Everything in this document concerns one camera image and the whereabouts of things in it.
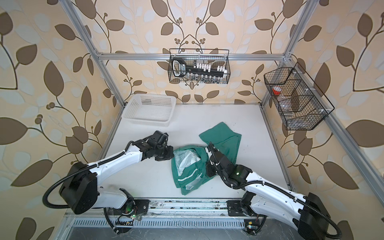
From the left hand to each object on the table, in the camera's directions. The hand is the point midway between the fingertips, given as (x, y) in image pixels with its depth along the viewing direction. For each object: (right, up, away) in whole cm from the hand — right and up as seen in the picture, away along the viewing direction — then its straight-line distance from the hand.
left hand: (176, 154), depth 84 cm
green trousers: (+8, -4, -5) cm, 10 cm away
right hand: (+17, -4, -5) cm, 18 cm away
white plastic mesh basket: (-24, +27, +35) cm, 50 cm away
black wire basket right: (+64, +26, -9) cm, 70 cm away
